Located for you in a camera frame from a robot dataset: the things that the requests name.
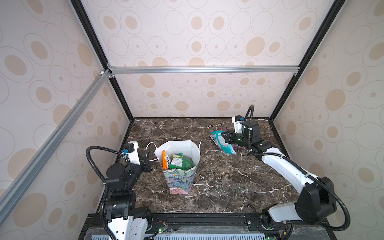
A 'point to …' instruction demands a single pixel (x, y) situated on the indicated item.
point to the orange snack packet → (164, 160)
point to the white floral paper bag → (179, 182)
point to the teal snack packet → (224, 147)
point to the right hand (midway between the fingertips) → (222, 133)
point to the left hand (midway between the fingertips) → (154, 148)
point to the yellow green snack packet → (180, 162)
